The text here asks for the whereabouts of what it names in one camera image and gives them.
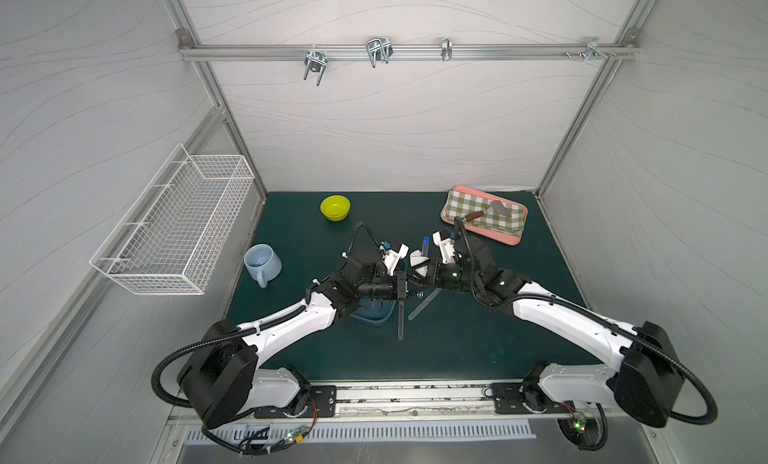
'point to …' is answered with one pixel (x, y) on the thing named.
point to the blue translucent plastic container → (374, 311)
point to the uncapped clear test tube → (400, 319)
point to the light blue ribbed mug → (262, 263)
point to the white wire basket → (167, 239)
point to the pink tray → (500, 236)
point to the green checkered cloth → (477, 208)
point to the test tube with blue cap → (416, 312)
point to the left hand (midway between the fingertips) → (426, 289)
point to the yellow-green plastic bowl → (335, 207)
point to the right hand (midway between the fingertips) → (412, 268)
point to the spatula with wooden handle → (495, 206)
